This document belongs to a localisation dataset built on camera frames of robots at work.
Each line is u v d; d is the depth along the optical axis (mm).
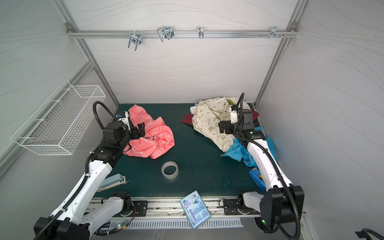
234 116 716
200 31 719
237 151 888
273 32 765
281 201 387
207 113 1014
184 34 780
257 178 806
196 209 688
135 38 791
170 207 751
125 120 664
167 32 765
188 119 1117
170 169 861
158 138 930
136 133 688
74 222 388
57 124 677
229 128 717
